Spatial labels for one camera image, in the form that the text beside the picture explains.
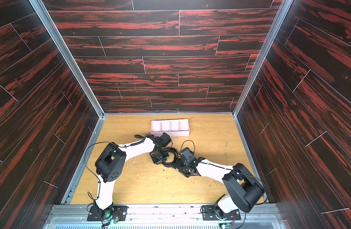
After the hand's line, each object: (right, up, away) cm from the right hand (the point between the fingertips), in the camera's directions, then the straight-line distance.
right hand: (177, 166), depth 90 cm
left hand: (-6, +2, +2) cm, 7 cm away
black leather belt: (-5, +2, -2) cm, 6 cm away
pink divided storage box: (-2, +25, +22) cm, 33 cm away
